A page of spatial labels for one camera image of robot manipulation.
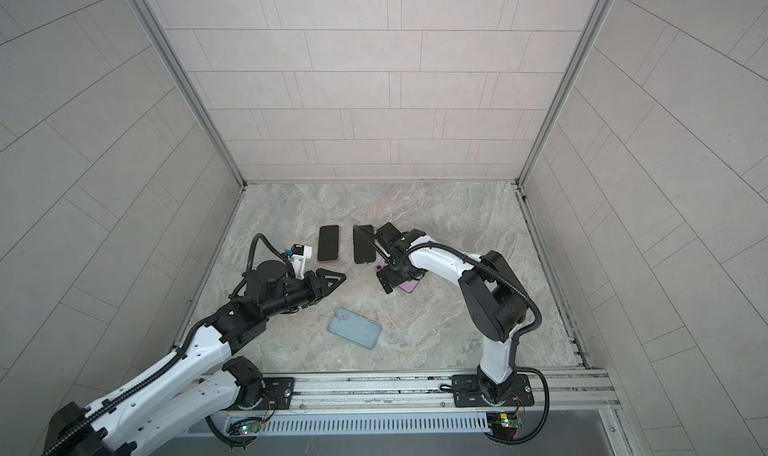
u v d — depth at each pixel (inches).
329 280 27.9
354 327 32.6
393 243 26.5
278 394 27.8
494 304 18.5
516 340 20.1
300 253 27.2
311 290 24.9
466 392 28.0
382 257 26.7
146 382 16.9
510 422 26.8
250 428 25.3
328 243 39.0
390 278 30.8
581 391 28.5
